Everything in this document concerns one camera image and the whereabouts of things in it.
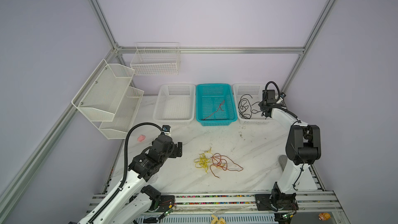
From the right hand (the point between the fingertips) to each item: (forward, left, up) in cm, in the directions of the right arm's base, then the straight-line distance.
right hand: (265, 103), depth 97 cm
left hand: (-31, +56, +3) cm, 64 cm away
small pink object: (-20, +79, -10) cm, 82 cm away
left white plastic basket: (+11, +62, -13) cm, 64 cm away
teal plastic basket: (+10, +32, -13) cm, 36 cm away
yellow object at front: (-61, +34, -13) cm, 70 cm away
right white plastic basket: (+18, +6, -12) cm, 23 cm away
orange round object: (-58, -15, -12) cm, 61 cm away
